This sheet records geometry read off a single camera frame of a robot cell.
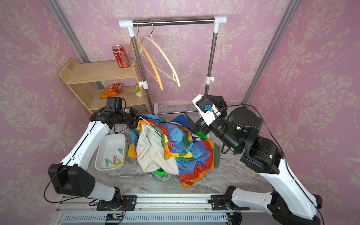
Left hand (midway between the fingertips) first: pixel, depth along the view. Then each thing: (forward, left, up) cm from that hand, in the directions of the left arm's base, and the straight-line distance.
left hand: (149, 116), depth 76 cm
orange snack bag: (+25, +30, -3) cm, 39 cm away
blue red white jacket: (+8, -18, -13) cm, 24 cm away
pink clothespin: (-12, +25, -27) cm, 39 cm away
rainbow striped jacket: (-19, -24, -10) cm, 32 cm away
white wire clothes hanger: (-6, -1, +2) cm, 6 cm away
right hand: (-14, -24, +24) cm, 36 cm away
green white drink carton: (+24, +12, -3) cm, 27 cm away
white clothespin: (-8, +24, -28) cm, 38 cm away
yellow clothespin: (-17, +21, -26) cm, 37 cm away
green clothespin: (-14, +29, -27) cm, 42 cm away
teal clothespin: (-7, +22, -28) cm, 36 cm away
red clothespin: (-16, -13, -2) cm, 21 cm away
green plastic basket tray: (-23, -7, -20) cm, 31 cm away
